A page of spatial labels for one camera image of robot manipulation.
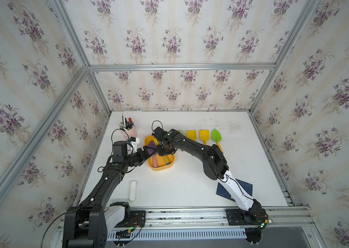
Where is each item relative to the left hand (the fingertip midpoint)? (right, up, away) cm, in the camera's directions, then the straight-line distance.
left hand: (154, 154), depth 80 cm
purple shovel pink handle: (0, +3, -2) cm, 3 cm away
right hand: (+4, -2, +15) cm, 16 cm away
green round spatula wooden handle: (+16, +10, +27) cm, 34 cm away
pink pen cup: (-19, +15, +16) cm, 29 cm away
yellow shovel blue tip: (+23, +9, +24) cm, 34 cm away
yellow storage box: (+4, -7, +11) cm, 14 cm away
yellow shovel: (+32, +8, +24) cm, 41 cm away
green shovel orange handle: (+40, +7, +24) cm, 47 cm away
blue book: (+50, -19, +2) cm, 54 cm away
